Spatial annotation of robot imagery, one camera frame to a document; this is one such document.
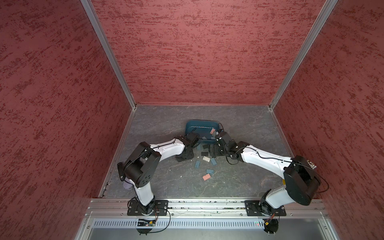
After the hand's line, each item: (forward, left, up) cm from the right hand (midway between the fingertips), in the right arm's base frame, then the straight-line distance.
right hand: (216, 152), depth 88 cm
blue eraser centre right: (-4, +1, -5) cm, 6 cm away
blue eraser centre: (-5, +12, -6) cm, 14 cm away
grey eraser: (+13, +6, -5) cm, 15 cm away
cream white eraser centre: (-1, +6, -6) cm, 8 cm away
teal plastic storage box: (+23, +7, -7) cm, 25 cm away
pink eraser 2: (+19, 0, -4) cm, 19 cm away
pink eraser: (-12, +6, -6) cm, 15 cm away
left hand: (-2, +18, -5) cm, 19 cm away
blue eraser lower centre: (-9, +4, -6) cm, 12 cm away
